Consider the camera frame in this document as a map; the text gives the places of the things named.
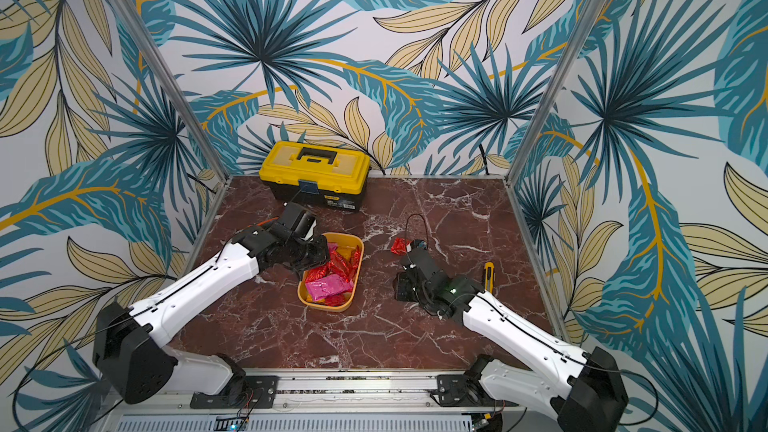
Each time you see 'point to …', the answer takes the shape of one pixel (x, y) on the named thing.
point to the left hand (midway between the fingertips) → (329, 259)
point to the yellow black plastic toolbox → (324, 174)
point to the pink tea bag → (332, 285)
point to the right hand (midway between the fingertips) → (396, 282)
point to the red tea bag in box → (336, 265)
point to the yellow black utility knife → (489, 270)
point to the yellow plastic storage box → (343, 243)
